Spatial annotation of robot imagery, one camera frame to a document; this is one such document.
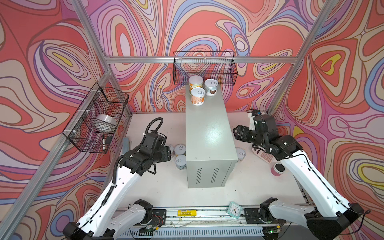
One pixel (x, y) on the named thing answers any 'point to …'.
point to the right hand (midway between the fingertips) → (240, 134)
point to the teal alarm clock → (234, 210)
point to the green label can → (241, 154)
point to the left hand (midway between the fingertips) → (166, 151)
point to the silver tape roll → (106, 120)
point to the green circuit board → (146, 231)
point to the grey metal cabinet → (211, 154)
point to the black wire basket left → (83, 134)
